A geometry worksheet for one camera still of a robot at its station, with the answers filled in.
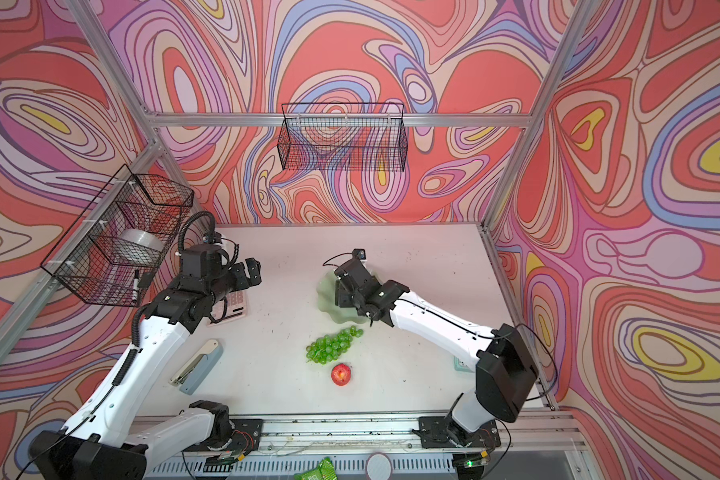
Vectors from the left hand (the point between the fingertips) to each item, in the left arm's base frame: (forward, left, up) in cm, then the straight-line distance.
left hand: (246, 264), depth 77 cm
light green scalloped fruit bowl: (+3, -19, -20) cm, 28 cm away
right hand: (-4, -27, -10) cm, 29 cm away
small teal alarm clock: (-19, -58, -23) cm, 65 cm away
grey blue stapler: (-20, +15, -21) cm, 32 cm away
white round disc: (-42, -34, -20) cm, 57 cm away
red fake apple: (-22, -24, -21) cm, 38 cm away
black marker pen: (-8, +25, 0) cm, 26 cm away
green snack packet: (-42, -21, -24) cm, 53 cm away
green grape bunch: (-15, -21, -19) cm, 32 cm away
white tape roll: (+3, +24, +7) cm, 25 cm away
